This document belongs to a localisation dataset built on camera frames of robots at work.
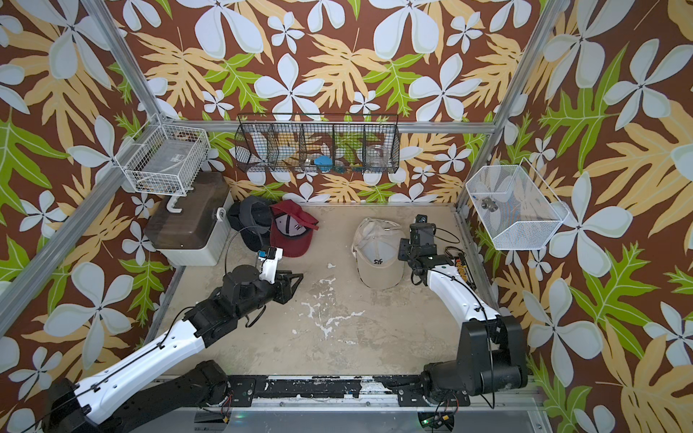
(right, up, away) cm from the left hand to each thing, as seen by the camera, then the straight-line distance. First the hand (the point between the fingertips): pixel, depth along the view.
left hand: (299, 271), depth 75 cm
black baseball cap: (-30, +17, +27) cm, 44 cm away
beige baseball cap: (+26, +4, +28) cm, 38 cm away
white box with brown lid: (-38, +12, +14) cm, 42 cm away
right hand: (+34, +8, +15) cm, 38 cm away
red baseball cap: (-10, +13, +37) cm, 40 cm away
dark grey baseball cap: (-20, +16, +21) cm, 33 cm away
